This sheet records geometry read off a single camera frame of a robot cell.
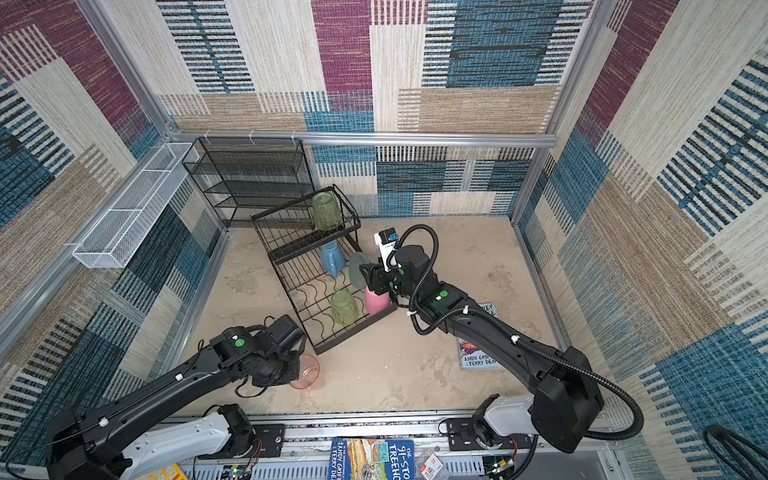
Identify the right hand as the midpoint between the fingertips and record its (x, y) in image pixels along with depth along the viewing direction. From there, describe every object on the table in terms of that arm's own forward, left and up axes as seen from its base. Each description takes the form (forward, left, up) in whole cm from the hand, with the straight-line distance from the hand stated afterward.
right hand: (374, 267), depth 78 cm
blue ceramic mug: (+13, +14, -12) cm, 23 cm away
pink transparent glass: (-20, +18, -20) cm, 33 cm away
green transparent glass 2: (-4, +10, -15) cm, 18 cm away
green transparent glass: (+21, +15, 0) cm, 26 cm away
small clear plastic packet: (-40, -12, -21) cm, 47 cm away
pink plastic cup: (-2, +1, -15) cm, 15 cm away
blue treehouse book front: (-39, +1, -21) cm, 44 cm away
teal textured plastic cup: (+10, +7, -19) cm, 22 cm away
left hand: (-22, +19, -15) cm, 33 cm away
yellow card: (-41, +46, -21) cm, 65 cm away
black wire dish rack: (+12, +19, -11) cm, 25 cm away
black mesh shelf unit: (+43, +49, -2) cm, 65 cm away
